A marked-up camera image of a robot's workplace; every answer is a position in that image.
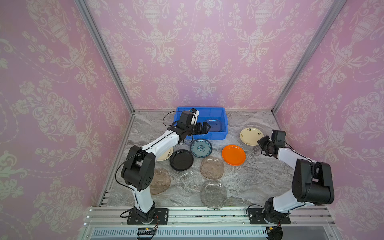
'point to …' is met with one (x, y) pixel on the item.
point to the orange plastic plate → (233, 155)
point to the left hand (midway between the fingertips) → (205, 128)
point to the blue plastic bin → (216, 117)
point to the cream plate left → (166, 155)
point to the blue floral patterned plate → (201, 148)
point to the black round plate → (181, 160)
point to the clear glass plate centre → (188, 183)
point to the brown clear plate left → (161, 181)
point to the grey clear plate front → (213, 194)
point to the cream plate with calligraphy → (250, 136)
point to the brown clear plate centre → (212, 167)
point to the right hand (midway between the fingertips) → (259, 139)
